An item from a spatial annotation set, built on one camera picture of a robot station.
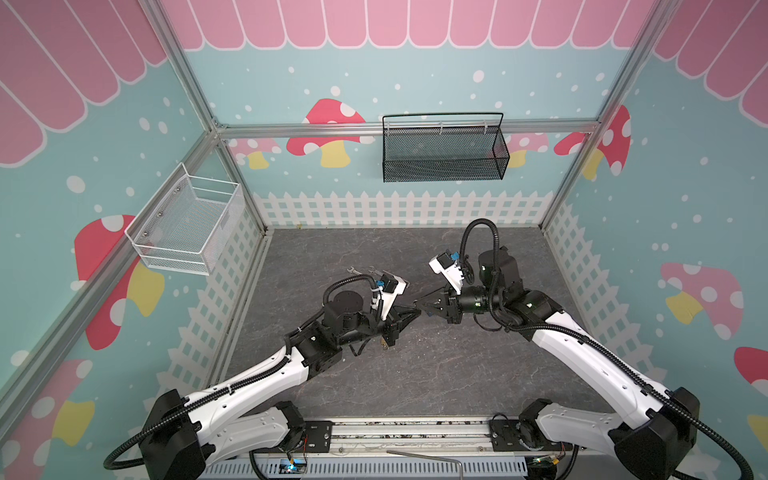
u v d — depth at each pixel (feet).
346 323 1.88
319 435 2.49
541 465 2.35
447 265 2.00
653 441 1.23
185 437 1.28
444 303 2.02
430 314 2.08
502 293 1.79
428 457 2.35
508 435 2.43
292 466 2.38
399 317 2.05
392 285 1.95
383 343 2.11
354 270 3.49
